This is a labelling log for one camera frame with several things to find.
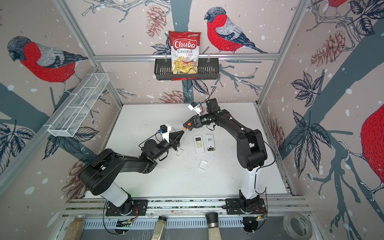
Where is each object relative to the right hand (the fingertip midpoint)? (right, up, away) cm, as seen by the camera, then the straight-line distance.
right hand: (183, 129), depth 81 cm
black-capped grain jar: (+15, -45, -16) cm, 50 cm away
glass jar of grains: (-47, -43, -15) cm, 65 cm away
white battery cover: (+11, -22, +8) cm, 26 cm away
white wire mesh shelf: (-56, +10, -5) cm, 57 cm away
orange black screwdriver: (+2, +1, -1) cm, 2 cm away
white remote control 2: (+17, -10, +17) cm, 26 cm away
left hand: (0, -1, -3) cm, 3 cm away
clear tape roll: (+56, -45, -11) cm, 73 cm away
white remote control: (+9, -11, +15) cm, 21 cm away
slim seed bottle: (-9, -43, -15) cm, 47 cm away
